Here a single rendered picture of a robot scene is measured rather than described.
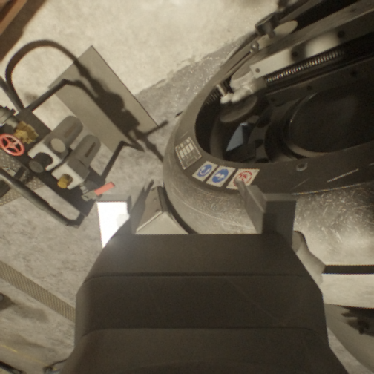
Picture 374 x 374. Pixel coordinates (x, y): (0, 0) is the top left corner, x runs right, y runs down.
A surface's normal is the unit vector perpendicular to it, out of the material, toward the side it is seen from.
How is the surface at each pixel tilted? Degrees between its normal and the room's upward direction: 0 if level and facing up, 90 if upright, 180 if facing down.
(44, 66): 0
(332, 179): 90
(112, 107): 0
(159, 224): 22
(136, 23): 0
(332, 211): 68
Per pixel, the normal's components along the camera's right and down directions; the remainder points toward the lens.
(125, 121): -0.12, 0.65
